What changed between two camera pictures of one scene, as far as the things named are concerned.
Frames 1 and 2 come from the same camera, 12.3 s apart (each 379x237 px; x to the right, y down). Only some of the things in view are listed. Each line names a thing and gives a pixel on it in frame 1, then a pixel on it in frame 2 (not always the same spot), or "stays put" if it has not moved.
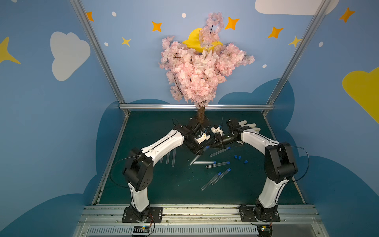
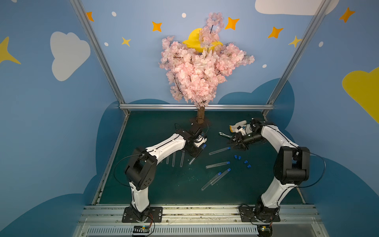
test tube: x=219 y=151 stays put
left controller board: x=141 y=229 stays put
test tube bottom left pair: x=208 y=183 stays put
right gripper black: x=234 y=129 -> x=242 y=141
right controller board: x=264 y=230 stays put
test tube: x=173 y=157 -> x=182 y=159
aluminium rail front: x=201 y=220 stays put
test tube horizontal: x=202 y=162 -> x=193 y=159
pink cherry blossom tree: x=196 y=72 stays put
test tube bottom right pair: x=212 y=183 stays put
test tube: x=168 y=158 -> x=174 y=155
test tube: x=211 y=166 stays put
